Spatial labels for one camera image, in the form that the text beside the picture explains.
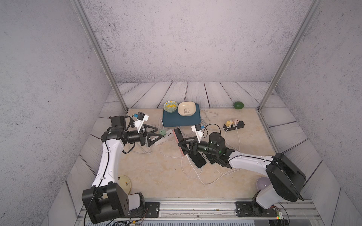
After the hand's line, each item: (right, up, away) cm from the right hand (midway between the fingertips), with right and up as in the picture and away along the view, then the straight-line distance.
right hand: (182, 143), depth 74 cm
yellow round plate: (-33, -25, +8) cm, 42 cm away
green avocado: (+46, +24, +45) cm, 69 cm away
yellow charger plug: (+34, +10, +30) cm, 46 cm away
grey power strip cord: (+22, +15, +41) cm, 49 cm away
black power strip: (+44, +9, +34) cm, 56 cm away
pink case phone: (-1, +2, +4) cm, 5 cm away
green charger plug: (-14, +4, +23) cm, 27 cm away
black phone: (+10, -13, +16) cm, 23 cm away
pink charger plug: (+38, +11, +28) cm, 48 cm away
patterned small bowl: (-11, +23, +44) cm, 51 cm away
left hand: (-11, +6, -3) cm, 13 cm away
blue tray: (-7, +13, +40) cm, 42 cm away
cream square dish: (+3, +21, +44) cm, 49 cm away
